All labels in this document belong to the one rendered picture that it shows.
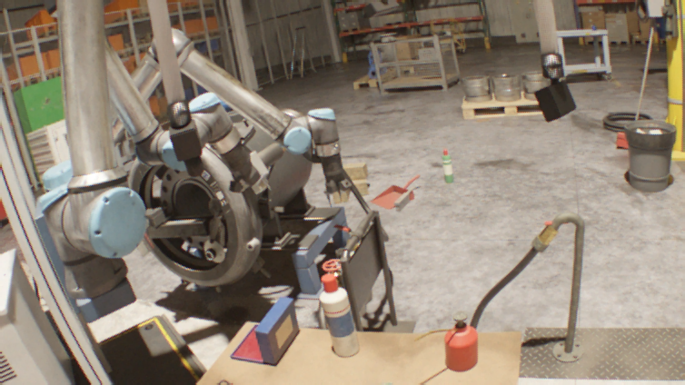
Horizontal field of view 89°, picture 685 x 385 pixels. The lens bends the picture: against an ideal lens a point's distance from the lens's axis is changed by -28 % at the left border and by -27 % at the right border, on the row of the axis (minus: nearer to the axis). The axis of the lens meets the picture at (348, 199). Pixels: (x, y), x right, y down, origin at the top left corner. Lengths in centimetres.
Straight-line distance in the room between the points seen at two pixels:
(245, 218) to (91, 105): 108
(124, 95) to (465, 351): 103
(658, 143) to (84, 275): 303
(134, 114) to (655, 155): 289
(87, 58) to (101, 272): 51
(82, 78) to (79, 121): 9
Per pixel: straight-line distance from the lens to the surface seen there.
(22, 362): 130
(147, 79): 164
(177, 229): 210
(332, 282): 107
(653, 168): 318
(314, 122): 166
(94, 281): 115
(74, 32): 100
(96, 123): 98
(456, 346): 103
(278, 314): 119
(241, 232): 191
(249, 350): 129
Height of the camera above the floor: 122
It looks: 20 degrees down
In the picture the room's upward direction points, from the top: 12 degrees counter-clockwise
